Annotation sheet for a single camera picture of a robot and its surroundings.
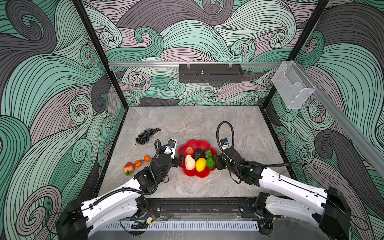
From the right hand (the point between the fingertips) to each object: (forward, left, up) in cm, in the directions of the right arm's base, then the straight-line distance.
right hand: (216, 156), depth 79 cm
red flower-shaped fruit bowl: (+12, +6, -10) cm, 16 cm away
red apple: (+6, +15, -5) cm, 17 cm away
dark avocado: (+5, +9, -7) cm, 13 cm away
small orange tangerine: (-1, +46, -9) cm, 47 cm away
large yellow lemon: (-2, +8, -7) cm, 11 cm away
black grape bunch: (+17, +46, -9) cm, 50 cm away
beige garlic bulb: (-1, +14, -6) cm, 15 cm away
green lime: (-1, +3, -7) cm, 7 cm away
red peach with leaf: (-5, +49, -7) cm, 50 cm away
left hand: (+3, +22, +6) cm, 22 cm away
